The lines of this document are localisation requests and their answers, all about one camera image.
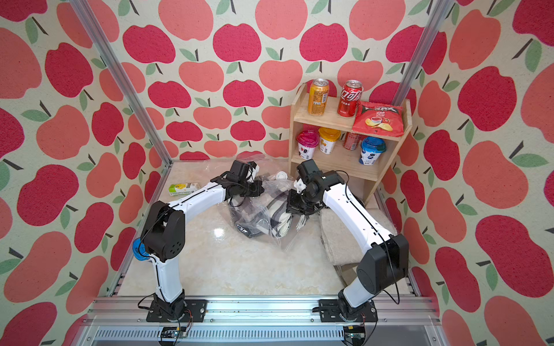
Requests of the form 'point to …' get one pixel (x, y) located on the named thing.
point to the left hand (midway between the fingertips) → (266, 192)
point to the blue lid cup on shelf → (371, 148)
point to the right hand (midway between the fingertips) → (288, 214)
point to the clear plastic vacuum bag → (272, 186)
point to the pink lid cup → (307, 140)
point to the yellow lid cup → (327, 138)
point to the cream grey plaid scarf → (253, 218)
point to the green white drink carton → (182, 189)
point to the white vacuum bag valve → (281, 175)
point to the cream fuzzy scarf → (343, 246)
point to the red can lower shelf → (350, 142)
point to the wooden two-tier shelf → (364, 179)
